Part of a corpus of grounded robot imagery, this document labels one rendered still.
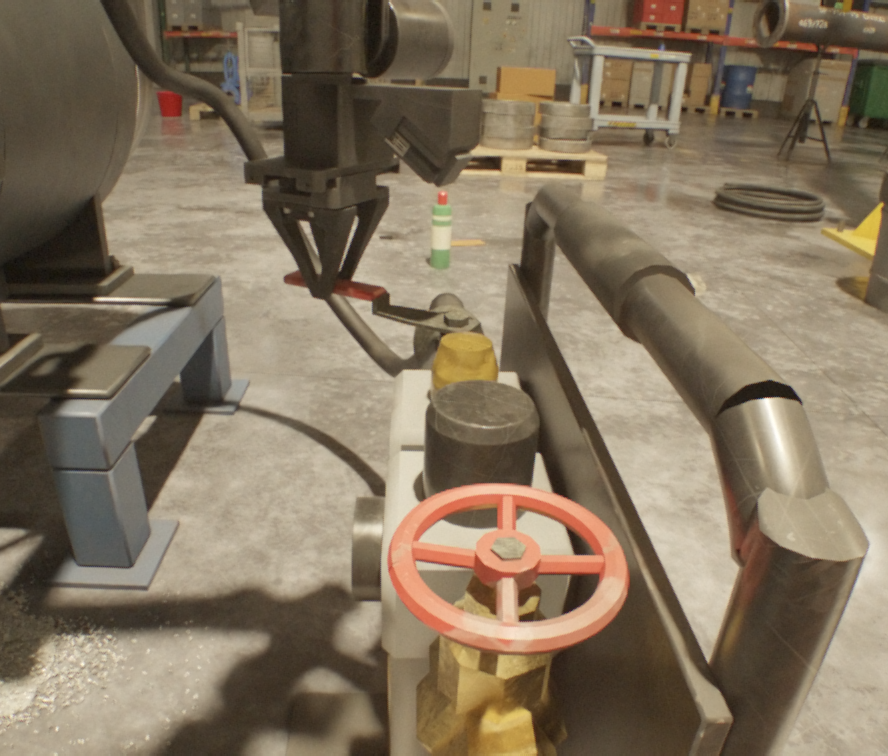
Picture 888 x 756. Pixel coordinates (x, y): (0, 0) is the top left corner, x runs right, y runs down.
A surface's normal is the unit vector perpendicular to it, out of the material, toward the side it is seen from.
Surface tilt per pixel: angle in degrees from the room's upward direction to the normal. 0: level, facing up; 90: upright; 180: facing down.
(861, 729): 0
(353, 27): 90
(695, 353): 45
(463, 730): 60
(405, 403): 0
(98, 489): 90
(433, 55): 110
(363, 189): 90
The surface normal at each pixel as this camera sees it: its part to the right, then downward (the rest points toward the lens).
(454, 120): 0.89, 0.22
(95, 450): 0.04, 0.44
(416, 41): 0.74, 0.44
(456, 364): -0.32, 0.11
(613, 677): -1.00, -0.02
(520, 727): 0.04, -0.90
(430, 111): -0.45, 0.37
